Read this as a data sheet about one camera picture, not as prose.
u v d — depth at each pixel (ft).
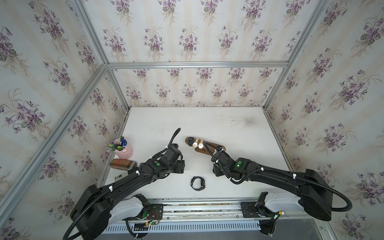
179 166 2.40
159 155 2.12
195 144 2.92
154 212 2.36
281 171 1.56
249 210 2.39
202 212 2.45
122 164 2.83
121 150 2.75
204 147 2.91
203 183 2.59
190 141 2.97
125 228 2.26
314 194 1.34
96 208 1.29
